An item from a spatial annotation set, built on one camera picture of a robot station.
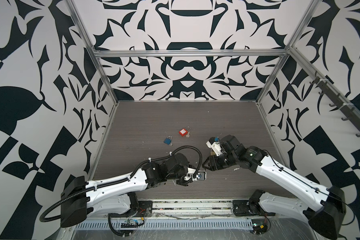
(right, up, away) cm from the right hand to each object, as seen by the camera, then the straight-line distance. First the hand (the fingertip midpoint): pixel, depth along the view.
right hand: (205, 165), depth 72 cm
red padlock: (-9, +13, +29) cm, 33 cm away
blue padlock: (-20, +8, +27) cm, 34 cm away
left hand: (-4, 0, 0) cm, 4 cm away
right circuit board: (+25, -29, -2) cm, 38 cm away
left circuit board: (-36, -28, 0) cm, 46 cm away
